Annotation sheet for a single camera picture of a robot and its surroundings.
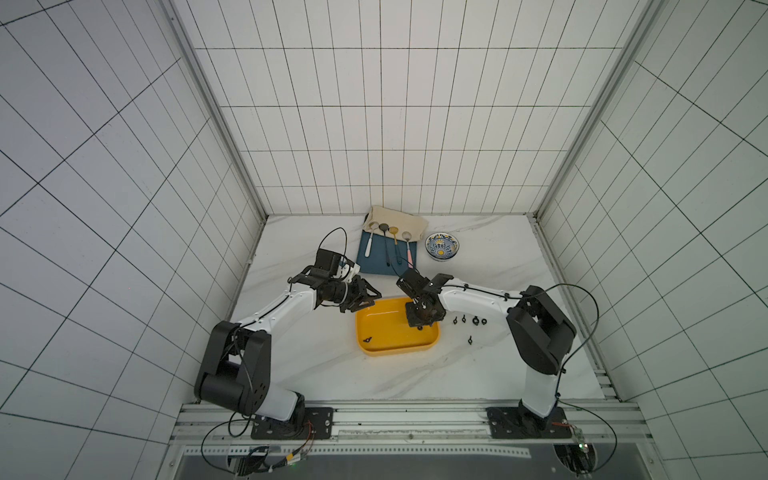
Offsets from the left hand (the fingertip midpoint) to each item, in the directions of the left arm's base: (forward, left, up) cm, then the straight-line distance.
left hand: (374, 301), depth 83 cm
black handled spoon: (+38, -2, -10) cm, 39 cm away
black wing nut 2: (-7, -29, -12) cm, 32 cm away
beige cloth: (+42, -10, -11) cm, 45 cm away
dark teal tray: (+25, -3, -11) cm, 27 cm away
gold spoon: (+36, -6, -10) cm, 38 cm away
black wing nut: (-14, -23, +20) cm, 34 cm away
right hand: (-1, -10, -11) cm, 15 cm away
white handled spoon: (+38, +3, -9) cm, 39 cm away
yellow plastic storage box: (-3, -3, -12) cm, 13 cm away
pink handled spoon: (+34, -11, -11) cm, 38 cm away
